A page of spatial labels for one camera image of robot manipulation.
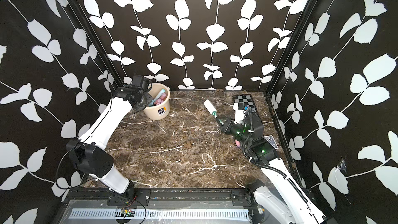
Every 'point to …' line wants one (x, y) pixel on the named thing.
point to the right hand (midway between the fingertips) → (215, 116)
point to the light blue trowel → (161, 92)
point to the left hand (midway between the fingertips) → (149, 98)
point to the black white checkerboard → (243, 100)
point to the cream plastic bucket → (159, 112)
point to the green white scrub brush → (213, 110)
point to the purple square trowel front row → (161, 99)
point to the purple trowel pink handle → (238, 143)
